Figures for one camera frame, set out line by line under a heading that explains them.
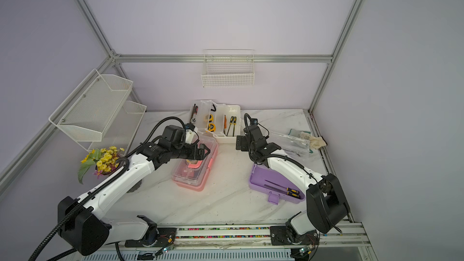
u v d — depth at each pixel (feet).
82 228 1.29
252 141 2.13
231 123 3.73
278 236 2.41
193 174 2.74
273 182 2.95
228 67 3.09
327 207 1.39
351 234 2.49
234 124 3.67
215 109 3.64
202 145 2.34
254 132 2.12
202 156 2.30
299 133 3.38
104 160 2.26
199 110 3.52
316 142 3.38
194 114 3.43
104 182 1.45
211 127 3.30
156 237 2.35
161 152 1.79
